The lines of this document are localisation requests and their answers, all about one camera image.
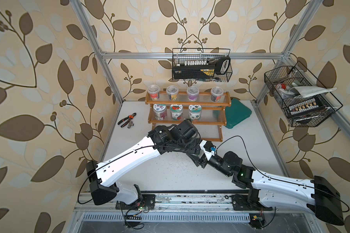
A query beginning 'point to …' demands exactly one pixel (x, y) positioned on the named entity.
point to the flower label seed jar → (160, 111)
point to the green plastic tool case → (236, 113)
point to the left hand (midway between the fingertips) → (196, 148)
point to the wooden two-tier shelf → (206, 110)
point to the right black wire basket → (280, 80)
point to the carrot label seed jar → (195, 111)
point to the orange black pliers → (130, 117)
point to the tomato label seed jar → (176, 111)
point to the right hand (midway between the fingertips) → (192, 145)
